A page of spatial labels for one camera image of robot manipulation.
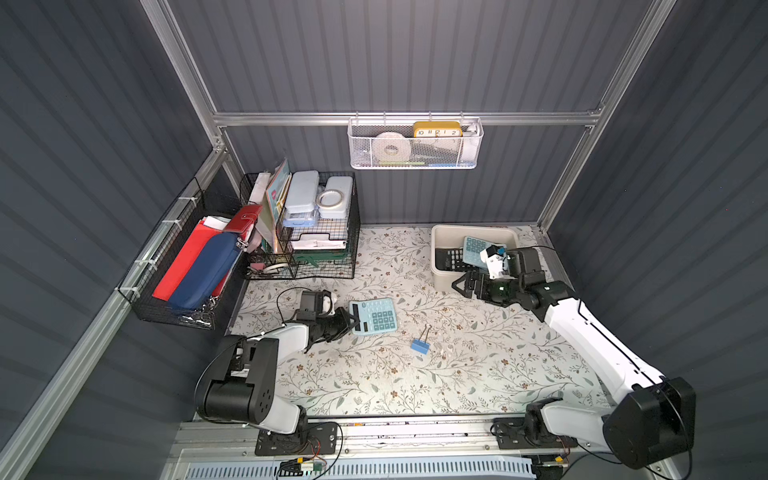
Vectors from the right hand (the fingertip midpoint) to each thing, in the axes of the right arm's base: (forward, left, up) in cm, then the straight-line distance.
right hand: (471, 294), depth 80 cm
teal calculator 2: (+1, +27, -15) cm, 31 cm away
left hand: (-2, +32, -15) cm, 35 cm away
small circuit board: (-38, +44, -17) cm, 61 cm away
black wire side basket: (-4, +74, +18) cm, 76 cm away
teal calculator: (+22, -5, -6) cm, 23 cm away
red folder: (+6, +70, +15) cm, 72 cm away
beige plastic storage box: (+27, +1, -6) cm, 28 cm away
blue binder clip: (-7, +13, -17) cm, 23 cm away
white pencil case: (+33, +51, +8) cm, 62 cm away
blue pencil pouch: (-4, +64, +15) cm, 66 cm away
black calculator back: (+19, +2, -9) cm, 21 cm away
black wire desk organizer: (+23, +48, +4) cm, 53 cm away
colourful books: (+27, +59, +13) cm, 66 cm away
